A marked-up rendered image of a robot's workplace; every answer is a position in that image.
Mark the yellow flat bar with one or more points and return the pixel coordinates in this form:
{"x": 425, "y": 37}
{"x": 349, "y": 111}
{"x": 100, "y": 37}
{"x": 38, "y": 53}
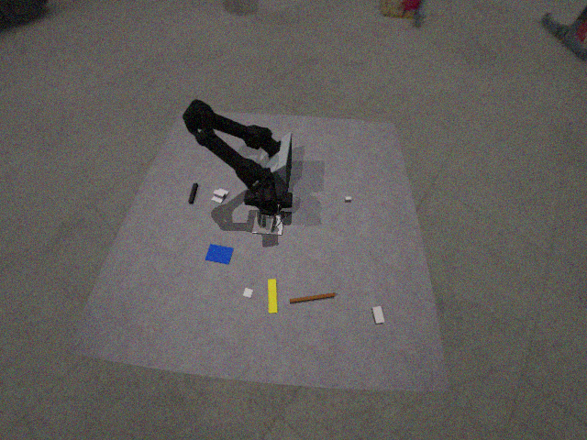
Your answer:
{"x": 272, "y": 296}

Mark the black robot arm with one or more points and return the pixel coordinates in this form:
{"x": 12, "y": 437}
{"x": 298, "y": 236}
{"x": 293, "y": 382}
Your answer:
{"x": 200, "y": 116}

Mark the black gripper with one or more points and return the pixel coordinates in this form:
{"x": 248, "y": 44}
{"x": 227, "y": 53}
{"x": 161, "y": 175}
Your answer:
{"x": 285, "y": 199}

